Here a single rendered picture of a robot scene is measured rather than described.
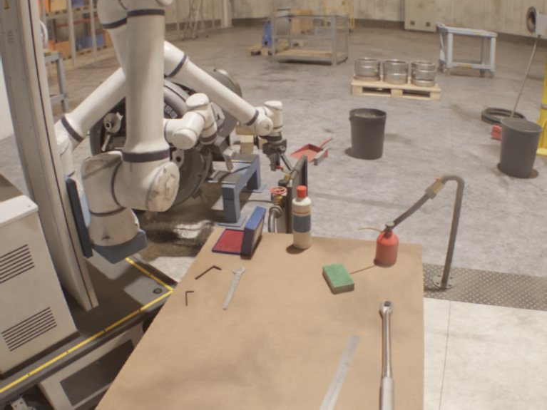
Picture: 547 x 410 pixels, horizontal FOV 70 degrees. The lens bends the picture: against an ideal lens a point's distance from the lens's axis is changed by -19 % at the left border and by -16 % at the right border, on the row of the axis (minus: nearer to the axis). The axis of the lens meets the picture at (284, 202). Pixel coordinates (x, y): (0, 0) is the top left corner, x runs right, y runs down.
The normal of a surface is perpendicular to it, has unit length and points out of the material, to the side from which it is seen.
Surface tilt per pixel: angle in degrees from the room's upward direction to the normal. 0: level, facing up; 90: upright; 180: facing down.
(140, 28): 81
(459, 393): 0
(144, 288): 0
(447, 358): 0
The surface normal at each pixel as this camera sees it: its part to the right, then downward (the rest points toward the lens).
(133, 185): -0.28, 0.28
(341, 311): -0.03, -0.90
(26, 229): 0.77, 0.26
